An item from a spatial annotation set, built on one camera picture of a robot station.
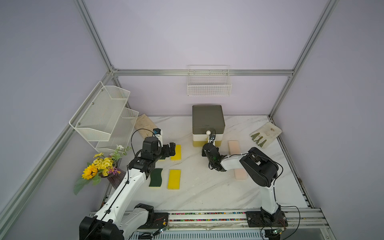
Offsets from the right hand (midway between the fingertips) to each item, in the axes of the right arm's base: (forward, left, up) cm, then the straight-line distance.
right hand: (207, 146), depth 101 cm
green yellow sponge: (-22, +32, -1) cm, 39 cm away
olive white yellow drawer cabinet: (+7, +2, +20) cm, 21 cm away
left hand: (-11, +24, +16) cm, 31 cm away
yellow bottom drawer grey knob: (+1, +4, +1) cm, 5 cm away
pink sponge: (-2, -18, 0) cm, 18 cm away
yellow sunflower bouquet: (-25, +51, +24) cm, 62 cm away
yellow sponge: (-23, +21, 0) cm, 31 cm away
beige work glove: (+20, +48, -1) cm, 52 cm away
